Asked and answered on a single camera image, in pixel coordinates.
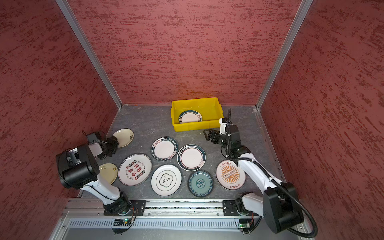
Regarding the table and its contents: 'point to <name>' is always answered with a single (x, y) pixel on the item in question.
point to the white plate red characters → (135, 169)
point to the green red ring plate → (191, 157)
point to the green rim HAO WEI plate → (164, 149)
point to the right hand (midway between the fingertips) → (208, 134)
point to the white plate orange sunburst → (229, 176)
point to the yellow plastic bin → (210, 108)
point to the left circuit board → (122, 222)
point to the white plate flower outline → (166, 180)
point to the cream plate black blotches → (125, 137)
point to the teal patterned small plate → (200, 183)
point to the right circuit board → (245, 223)
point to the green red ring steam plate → (190, 116)
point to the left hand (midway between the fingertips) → (120, 145)
